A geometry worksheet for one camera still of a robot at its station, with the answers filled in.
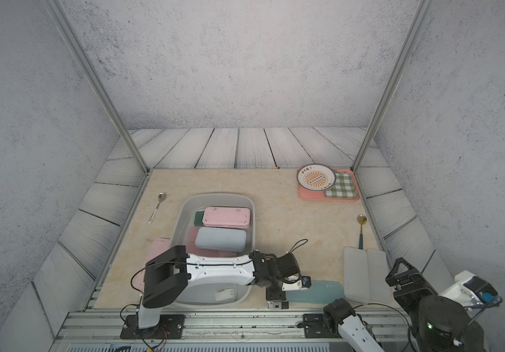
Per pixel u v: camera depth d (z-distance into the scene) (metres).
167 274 0.50
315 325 0.73
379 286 0.80
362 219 0.99
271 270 0.61
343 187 1.11
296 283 0.65
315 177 1.15
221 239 0.90
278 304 0.69
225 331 0.73
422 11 0.70
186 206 0.97
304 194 1.11
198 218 0.98
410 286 0.43
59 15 0.71
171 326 0.73
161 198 1.08
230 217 0.95
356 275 0.84
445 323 0.31
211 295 0.79
